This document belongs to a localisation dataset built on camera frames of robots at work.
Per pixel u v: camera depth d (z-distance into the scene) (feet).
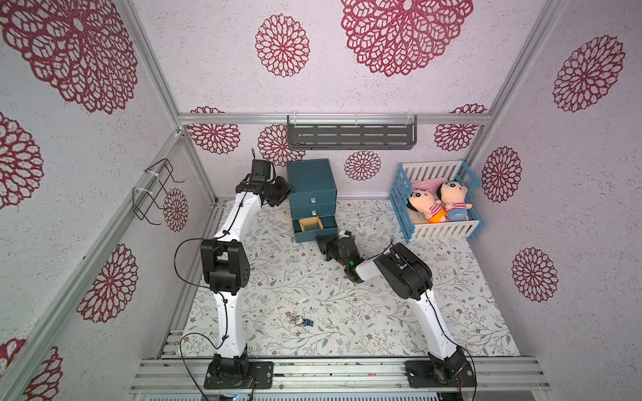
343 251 2.75
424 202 3.36
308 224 3.50
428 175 3.69
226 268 1.85
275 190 2.80
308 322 2.73
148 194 2.45
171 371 2.50
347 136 3.22
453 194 3.35
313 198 3.12
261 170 2.44
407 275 2.02
